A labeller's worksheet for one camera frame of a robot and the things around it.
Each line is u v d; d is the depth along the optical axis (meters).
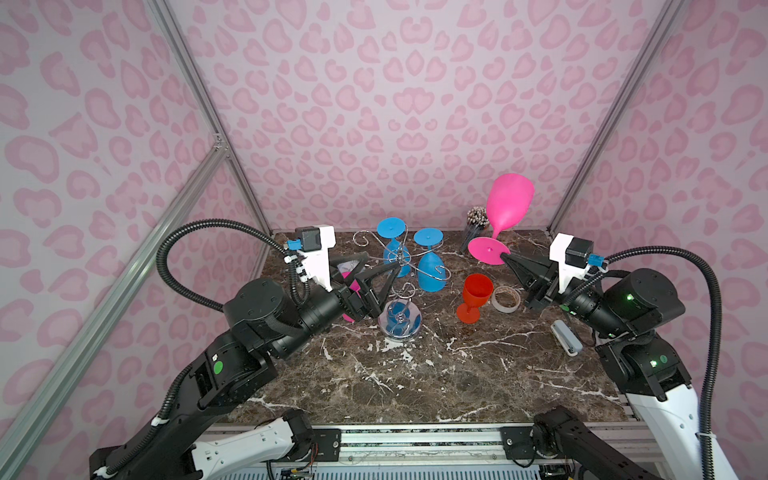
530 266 0.48
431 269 0.69
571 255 0.40
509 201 0.57
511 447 0.73
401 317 0.93
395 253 0.71
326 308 0.41
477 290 0.84
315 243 0.40
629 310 0.38
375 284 0.41
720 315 0.38
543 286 0.47
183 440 0.36
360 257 0.51
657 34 0.72
